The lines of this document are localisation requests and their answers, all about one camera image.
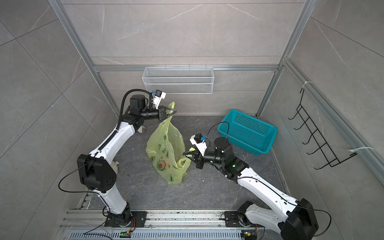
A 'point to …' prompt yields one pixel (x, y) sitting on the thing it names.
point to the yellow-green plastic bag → (166, 148)
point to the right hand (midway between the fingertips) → (186, 154)
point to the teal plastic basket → (247, 132)
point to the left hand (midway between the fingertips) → (176, 109)
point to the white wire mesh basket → (179, 80)
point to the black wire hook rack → (317, 137)
